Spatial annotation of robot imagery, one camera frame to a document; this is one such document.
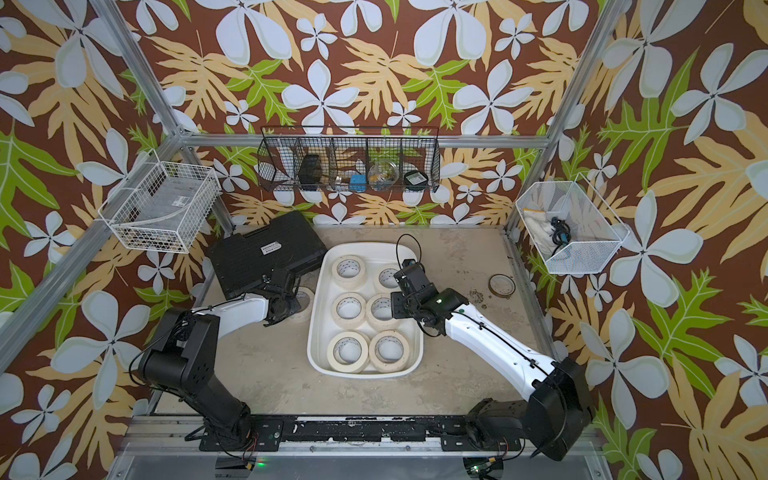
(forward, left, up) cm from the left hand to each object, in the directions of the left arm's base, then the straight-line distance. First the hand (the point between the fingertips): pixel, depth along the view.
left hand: (292, 303), depth 97 cm
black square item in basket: (+30, -40, +27) cm, 57 cm away
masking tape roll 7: (-3, -19, +1) cm, 19 cm away
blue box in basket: (+28, -22, +27) cm, 45 cm away
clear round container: (+30, -30, +29) cm, 51 cm away
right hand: (-7, -34, +14) cm, 37 cm away
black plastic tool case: (+14, +20, +5) cm, 24 cm away
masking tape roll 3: (+10, -31, 0) cm, 32 cm away
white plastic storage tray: (-9, -11, +2) cm, 14 cm away
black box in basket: (+35, -5, +26) cm, 44 cm away
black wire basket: (+38, -19, +30) cm, 52 cm away
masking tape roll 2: (+1, -5, +2) cm, 5 cm away
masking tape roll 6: (-16, -32, 0) cm, 36 cm away
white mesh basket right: (+11, -84, +26) cm, 88 cm away
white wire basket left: (+12, +31, +32) cm, 46 cm away
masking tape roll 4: (-3, -29, 0) cm, 29 cm away
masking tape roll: (+13, -18, 0) cm, 22 cm away
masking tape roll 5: (-17, -20, 0) cm, 26 cm away
